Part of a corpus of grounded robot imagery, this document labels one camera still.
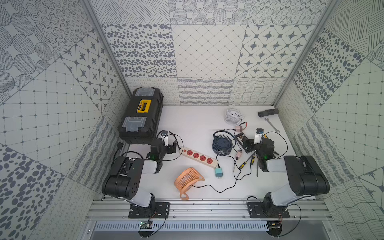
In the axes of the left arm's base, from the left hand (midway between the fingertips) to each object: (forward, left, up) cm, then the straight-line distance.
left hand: (164, 138), depth 94 cm
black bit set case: (+5, -50, -5) cm, 51 cm away
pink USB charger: (-7, -48, -5) cm, 49 cm away
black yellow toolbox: (+4, +13, +13) cm, 18 cm away
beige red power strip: (-11, -24, -4) cm, 27 cm away
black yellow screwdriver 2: (-10, -56, -6) cm, 57 cm away
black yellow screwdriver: (-13, -50, -7) cm, 52 cm away
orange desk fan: (-27, -16, +5) cm, 32 cm away
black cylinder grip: (+30, -77, -6) cm, 83 cm away
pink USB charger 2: (+12, -51, -4) cm, 52 cm away
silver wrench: (+23, -74, -6) cm, 78 cm away
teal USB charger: (-19, -34, -6) cm, 40 cm away
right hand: (+2, -56, 0) cm, 56 cm away
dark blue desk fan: (-1, -38, 0) cm, 38 cm away
